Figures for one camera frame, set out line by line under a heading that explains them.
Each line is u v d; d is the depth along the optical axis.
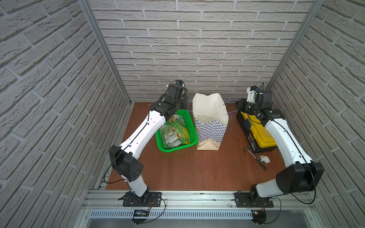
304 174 0.41
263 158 0.85
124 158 0.42
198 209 0.71
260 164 0.87
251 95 0.70
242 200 0.74
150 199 0.73
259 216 0.70
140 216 0.72
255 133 0.84
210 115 1.00
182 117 1.07
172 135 0.90
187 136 0.96
